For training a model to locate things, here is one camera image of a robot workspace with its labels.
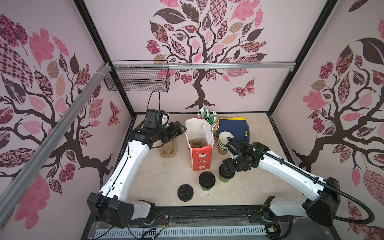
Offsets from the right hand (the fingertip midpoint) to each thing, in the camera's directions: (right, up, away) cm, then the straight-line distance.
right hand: (229, 166), depth 77 cm
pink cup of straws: (-11, +30, +21) cm, 38 cm away
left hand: (-25, +18, -3) cm, 31 cm away
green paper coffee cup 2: (-12, -14, +4) cm, 19 cm away
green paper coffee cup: (-2, -10, +6) cm, 11 cm away
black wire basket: (-55, +54, +18) cm, 80 cm away
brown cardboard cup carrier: (-17, +10, +23) cm, 30 cm away
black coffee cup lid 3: (-24, -15, +3) cm, 28 cm away
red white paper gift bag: (-15, +4, +1) cm, 16 cm away
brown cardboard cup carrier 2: (-36, +6, +18) cm, 41 cm away
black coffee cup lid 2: (-12, -6, -2) cm, 14 cm away
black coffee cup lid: (-4, -4, +1) cm, 5 cm away
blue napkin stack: (+13, +20, +30) cm, 38 cm away
